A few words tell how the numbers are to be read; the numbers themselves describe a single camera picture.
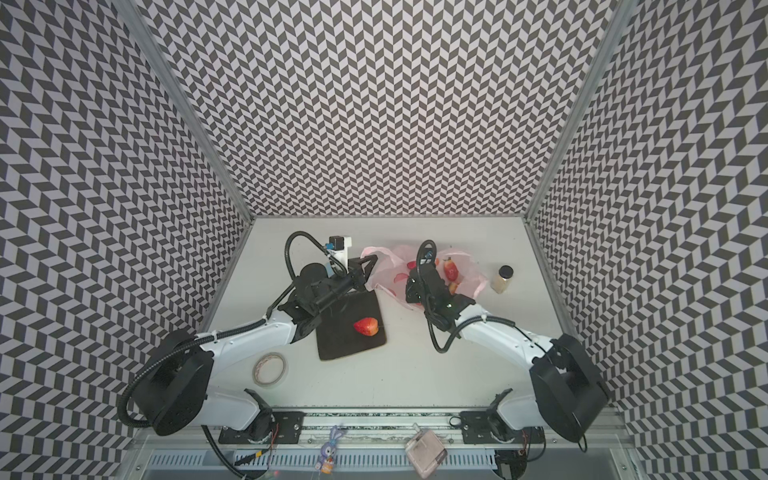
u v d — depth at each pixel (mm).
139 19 724
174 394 413
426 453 660
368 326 845
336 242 676
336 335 869
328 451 676
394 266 783
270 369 806
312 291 618
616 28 693
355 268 700
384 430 740
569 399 418
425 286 619
